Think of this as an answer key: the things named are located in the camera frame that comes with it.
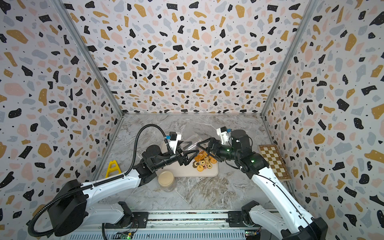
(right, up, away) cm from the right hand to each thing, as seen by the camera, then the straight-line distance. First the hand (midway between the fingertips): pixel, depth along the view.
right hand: (202, 149), depth 67 cm
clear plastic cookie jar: (-6, +3, +5) cm, 8 cm away
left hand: (-3, +1, +2) cm, 3 cm away
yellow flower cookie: (-1, -15, +24) cm, 28 cm away
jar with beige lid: (-18, -18, +9) cm, 27 cm away
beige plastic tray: (-17, -16, +25) cm, 34 cm away
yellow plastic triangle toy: (-55, -16, +23) cm, 62 cm away
